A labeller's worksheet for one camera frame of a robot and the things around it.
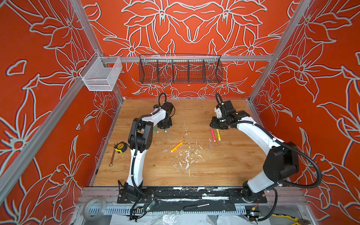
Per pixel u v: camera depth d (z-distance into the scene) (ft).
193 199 2.39
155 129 3.23
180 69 3.22
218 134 3.18
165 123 2.89
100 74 3.07
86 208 2.22
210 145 3.03
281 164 1.41
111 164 2.76
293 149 1.37
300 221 2.14
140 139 1.87
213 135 3.19
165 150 2.95
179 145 3.03
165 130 3.23
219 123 2.47
